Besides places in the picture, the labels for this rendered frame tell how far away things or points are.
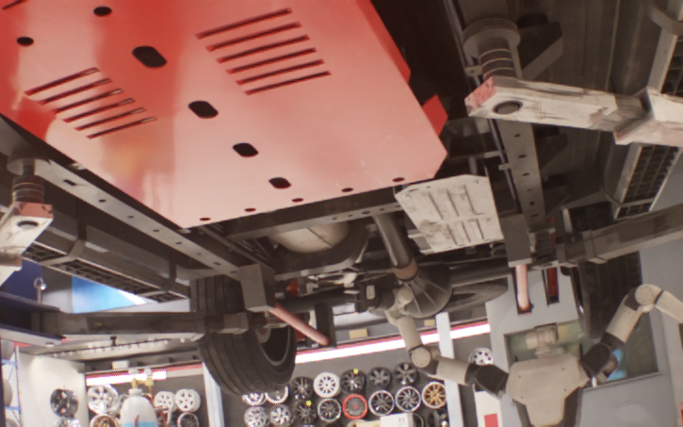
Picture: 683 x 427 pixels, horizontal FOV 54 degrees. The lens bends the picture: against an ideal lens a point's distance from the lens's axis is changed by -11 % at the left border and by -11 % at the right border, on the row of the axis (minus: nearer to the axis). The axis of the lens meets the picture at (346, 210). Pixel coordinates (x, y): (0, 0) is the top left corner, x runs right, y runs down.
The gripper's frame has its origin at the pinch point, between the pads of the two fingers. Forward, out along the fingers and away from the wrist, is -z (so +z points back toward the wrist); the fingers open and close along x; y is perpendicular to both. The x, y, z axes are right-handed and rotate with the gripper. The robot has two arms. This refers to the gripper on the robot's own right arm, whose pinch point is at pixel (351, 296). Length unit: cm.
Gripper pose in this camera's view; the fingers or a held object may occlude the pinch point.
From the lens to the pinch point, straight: 281.4
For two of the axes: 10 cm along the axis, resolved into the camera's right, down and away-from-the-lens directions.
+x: 1.0, 9.4, -3.2
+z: 7.6, 1.4, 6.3
